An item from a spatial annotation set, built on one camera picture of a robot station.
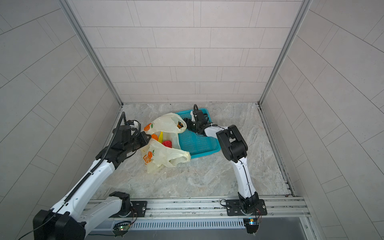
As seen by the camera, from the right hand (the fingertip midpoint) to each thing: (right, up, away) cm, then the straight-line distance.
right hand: (183, 124), depth 100 cm
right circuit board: (+35, -44, -32) cm, 65 cm away
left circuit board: (-23, -43, -36) cm, 61 cm away
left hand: (-12, -3, -22) cm, 25 cm away
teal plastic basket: (+9, -13, -6) cm, 17 cm away
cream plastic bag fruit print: (-10, -14, -27) cm, 32 cm away
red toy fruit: (-8, -11, -12) cm, 18 cm away
